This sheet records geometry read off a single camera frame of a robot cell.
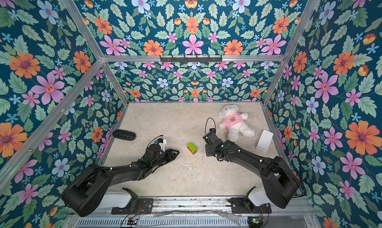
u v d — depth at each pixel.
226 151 0.58
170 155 0.78
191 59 0.94
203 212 0.72
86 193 0.43
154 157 0.69
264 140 0.95
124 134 0.98
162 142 0.84
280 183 0.42
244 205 0.65
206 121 1.08
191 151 0.91
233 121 0.98
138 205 0.70
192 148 0.90
